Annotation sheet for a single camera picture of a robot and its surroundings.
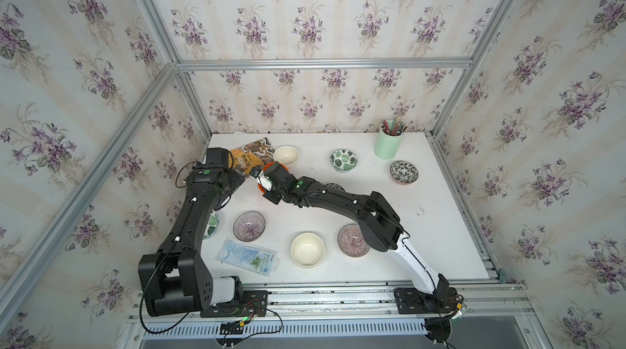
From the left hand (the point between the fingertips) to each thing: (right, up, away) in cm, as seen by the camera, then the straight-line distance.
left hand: (234, 187), depth 83 cm
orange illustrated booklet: (-3, +10, +25) cm, 27 cm away
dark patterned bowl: (+67, +4, +21) cm, 70 cm away
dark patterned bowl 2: (+36, -1, +12) cm, 38 cm away
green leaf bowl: (+41, +9, +24) cm, 48 cm away
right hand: (+10, 0, +8) cm, 13 cm away
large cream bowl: (+25, -22, +1) cm, 34 cm away
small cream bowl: (+15, +12, +24) cm, 31 cm away
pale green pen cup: (+60, +18, +19) cm, 65 cm away
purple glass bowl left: (+4, -15, +5) cm, 16 cm away
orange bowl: (+10, +1, -4) cm, 10 cm away
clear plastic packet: (+5, -24, -1) cm, 24 cm away
